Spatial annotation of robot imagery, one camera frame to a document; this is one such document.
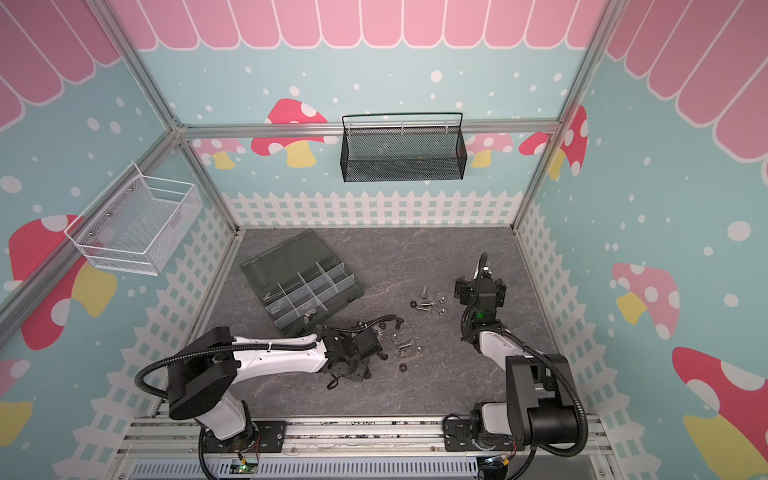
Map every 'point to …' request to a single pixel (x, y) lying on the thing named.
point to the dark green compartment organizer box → (304, 281)
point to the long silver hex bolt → (424, 292)
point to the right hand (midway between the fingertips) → (478, 277)
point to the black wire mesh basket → (403, 147)
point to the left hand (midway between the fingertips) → (353, 373)
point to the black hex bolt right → (398, 320)
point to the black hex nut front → (403, 367)
